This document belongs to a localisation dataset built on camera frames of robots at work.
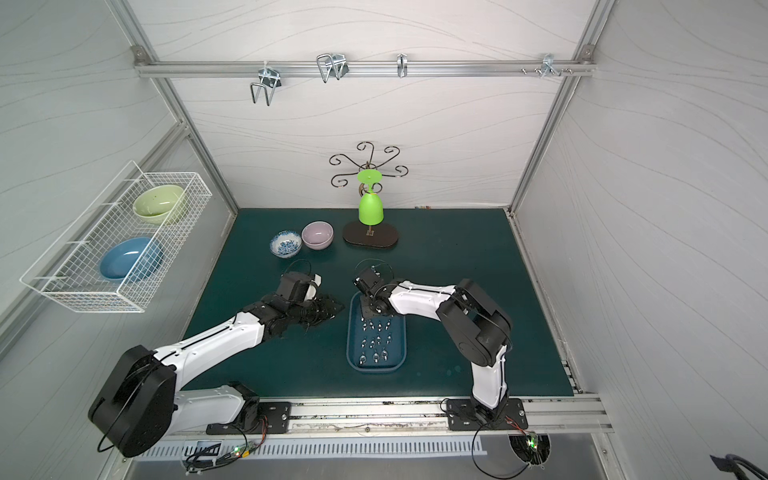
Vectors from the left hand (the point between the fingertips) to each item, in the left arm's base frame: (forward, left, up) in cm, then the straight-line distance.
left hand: (342, 309), depth 83 cm
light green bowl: (+15, +46, +26) cm, 55 cm away
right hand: (+6, -7, -8) cm, 12 cm away
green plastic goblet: (+28, -7, +14) cm, 32 cm away
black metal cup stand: (+35, -8, -9) cm, 37 cm away
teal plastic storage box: (-7, -9, -7) cm, 14 cm away
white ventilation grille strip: (-31, -21, -9) cm, 38 cm away
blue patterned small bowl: (+29, +26, -7) cm, 39 cm away
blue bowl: (0, +44, +24) cm, 50 cm away
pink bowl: (+32, +14, -5) cm, 35 cm away
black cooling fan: (-30, -49, -11) cm, 59 cm away
